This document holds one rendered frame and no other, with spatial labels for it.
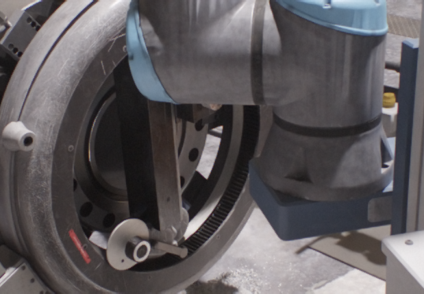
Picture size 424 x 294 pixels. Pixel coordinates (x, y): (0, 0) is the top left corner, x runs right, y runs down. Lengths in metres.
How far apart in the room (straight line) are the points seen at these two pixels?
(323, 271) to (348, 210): 1.27
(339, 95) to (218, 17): 0.19
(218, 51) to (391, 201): 0.32
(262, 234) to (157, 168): 0.97
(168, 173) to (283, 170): 0.61
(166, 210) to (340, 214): 0.65
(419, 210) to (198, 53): 0.35
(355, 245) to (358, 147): 1.43
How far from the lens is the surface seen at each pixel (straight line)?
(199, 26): 1.04
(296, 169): 1.08
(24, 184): 1.49
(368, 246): 2.49
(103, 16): 1.50
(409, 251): 0.88
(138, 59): 1.06
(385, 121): 2.27
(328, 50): 1.02
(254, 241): 2.51
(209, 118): 1.91
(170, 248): 1.75
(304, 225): 1.09
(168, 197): 1.68
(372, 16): 1.03
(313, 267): 2.39
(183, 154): 1.89
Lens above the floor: 1.30
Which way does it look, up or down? 24 degrees down
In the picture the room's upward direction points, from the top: 3 degrees counter-clockwise
